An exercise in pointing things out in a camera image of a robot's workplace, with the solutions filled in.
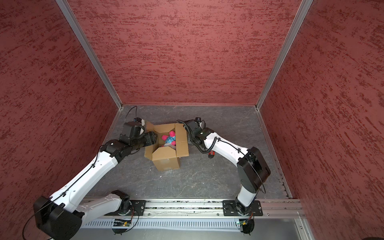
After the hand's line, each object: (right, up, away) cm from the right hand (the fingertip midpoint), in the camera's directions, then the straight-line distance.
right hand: (193, 140), depth 87 cm
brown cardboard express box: (-13, -7, -12) cm, 19 cm away
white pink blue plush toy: (-15, -1, +4) cm, 15 cm away
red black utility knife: (+11, -10, +6) cm, 16 cm away
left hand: (-23, +1, -8) cm, 24 cm away
